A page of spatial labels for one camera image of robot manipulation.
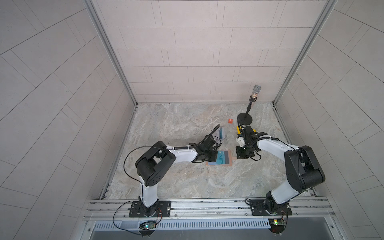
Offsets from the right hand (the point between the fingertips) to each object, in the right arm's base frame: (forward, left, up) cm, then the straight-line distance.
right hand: (236, 156), depth 90 cm
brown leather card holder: (-3, +5, +1) cm, 6 cm away
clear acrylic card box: (+12, +8, +8) cm, 16 cm away
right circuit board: (-34, -11, -1) cm, 36 cm away
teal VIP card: (-2, +10, +2) cm, 10 cm away
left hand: (0, +10, +1) cm, 10 cm away
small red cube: (+25, -1, +2) cm, 26 cm away
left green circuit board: (-31, +47, +5) cm, 56 cm away
